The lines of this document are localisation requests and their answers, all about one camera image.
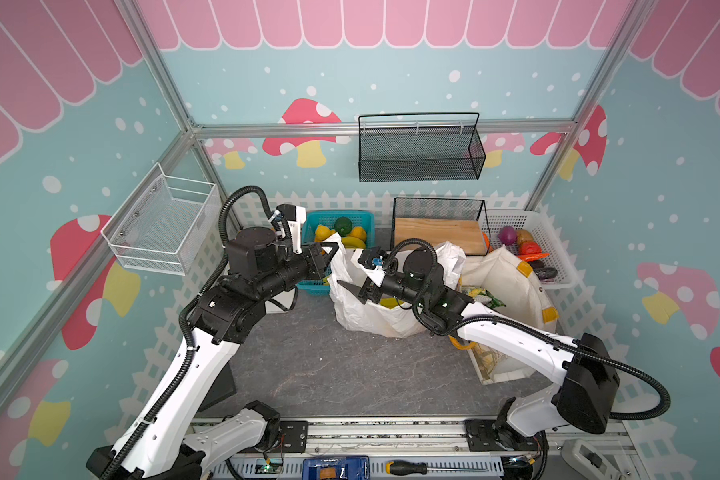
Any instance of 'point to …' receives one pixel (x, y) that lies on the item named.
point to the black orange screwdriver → (415, 467)
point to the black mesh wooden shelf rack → (462, 223)
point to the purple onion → (507, 235)
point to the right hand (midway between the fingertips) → (348, 263)
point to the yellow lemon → (322, 233)
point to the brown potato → (523, 236)
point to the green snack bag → (484, 296)
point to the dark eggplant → (546, 273)
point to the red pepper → (530, 247)
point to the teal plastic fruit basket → (361, 219)
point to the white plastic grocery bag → (387, 318)
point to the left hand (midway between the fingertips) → (338, 253)
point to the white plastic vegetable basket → (533, 222)
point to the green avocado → (343, 225)
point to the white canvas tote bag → (503, 274)
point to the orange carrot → (533, 257)
